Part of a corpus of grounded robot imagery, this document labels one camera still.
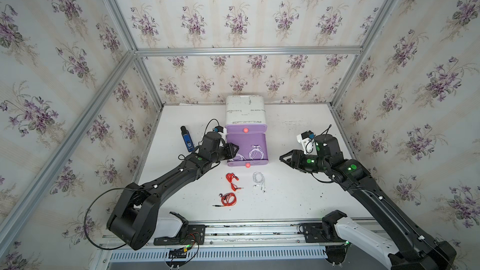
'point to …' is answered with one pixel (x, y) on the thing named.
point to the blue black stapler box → (187, 138)
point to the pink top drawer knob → (245, 130)
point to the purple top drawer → (252, 128)
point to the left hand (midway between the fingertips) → (239, 149)
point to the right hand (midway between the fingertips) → (285, 160)
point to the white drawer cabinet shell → (245, 109)
